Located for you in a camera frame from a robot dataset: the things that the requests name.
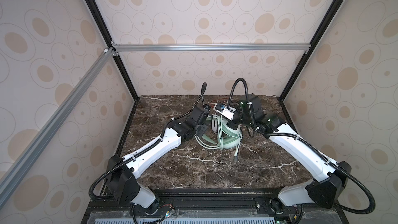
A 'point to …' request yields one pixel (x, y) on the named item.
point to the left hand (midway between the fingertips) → (205, 122)
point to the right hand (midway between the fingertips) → (223, 111)
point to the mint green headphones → (228, 138)
